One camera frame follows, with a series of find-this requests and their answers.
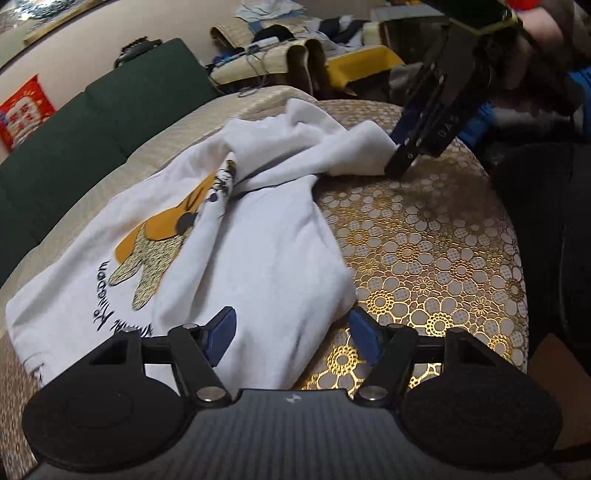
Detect red printed pillow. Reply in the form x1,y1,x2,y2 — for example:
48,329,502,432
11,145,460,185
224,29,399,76
0,75,56,153

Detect gold floral tablecloth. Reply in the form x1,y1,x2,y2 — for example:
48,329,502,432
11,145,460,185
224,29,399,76
0,99,529,462

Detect person's dark pants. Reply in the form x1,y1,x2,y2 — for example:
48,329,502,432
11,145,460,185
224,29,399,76
485,138,591,365

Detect green sofa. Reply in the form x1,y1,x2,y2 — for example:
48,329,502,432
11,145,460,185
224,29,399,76
0,38,319,296

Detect white printed sweatshirt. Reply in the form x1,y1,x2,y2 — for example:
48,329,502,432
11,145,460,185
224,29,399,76
6,98,399,391

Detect blue cloth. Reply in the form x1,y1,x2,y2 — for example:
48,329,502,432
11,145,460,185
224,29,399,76
462,99,497,146

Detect black massager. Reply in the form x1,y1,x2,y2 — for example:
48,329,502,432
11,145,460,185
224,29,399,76
115,39,162,69

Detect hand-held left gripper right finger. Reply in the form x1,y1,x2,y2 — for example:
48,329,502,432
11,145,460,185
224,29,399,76
348,307,525,409

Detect large sphere wall picture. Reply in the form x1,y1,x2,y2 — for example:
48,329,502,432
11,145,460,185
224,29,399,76
0,0,112,47

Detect wooden armchair with cream cover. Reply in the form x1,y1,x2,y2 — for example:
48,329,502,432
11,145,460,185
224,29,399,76
210,18,407,100

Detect grey cable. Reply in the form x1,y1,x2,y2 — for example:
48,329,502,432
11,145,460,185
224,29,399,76
238,51,273,97

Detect light blue shirt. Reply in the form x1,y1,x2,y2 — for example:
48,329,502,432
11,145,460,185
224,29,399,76
235,0,305,24

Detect black cloth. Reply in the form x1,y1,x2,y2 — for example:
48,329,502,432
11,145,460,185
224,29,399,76
252,24,296,44

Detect yellow cloth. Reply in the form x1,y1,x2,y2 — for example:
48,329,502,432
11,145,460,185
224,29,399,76
323,44,407,88

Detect person's right forearm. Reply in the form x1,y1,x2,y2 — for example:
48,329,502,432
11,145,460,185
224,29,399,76
508,0,591,61

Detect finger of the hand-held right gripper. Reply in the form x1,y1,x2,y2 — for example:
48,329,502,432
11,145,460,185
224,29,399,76
390,69,439,146
385,134,435,180

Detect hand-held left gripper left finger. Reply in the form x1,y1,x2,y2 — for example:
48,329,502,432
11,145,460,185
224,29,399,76
69,305,238,409

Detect blue and white clothes pile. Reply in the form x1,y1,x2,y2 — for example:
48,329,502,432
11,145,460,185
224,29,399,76
305,14,370,49

